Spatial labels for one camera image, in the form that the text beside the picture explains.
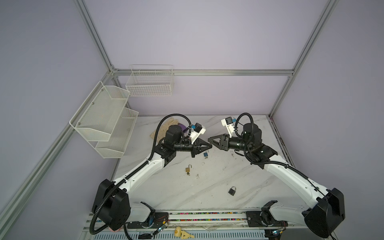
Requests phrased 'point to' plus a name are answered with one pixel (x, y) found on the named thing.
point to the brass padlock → (187, 169)
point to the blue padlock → (205, 154)
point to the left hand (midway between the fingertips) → (210, 146)
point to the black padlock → (231, 191)
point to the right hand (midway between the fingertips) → (209, 140)
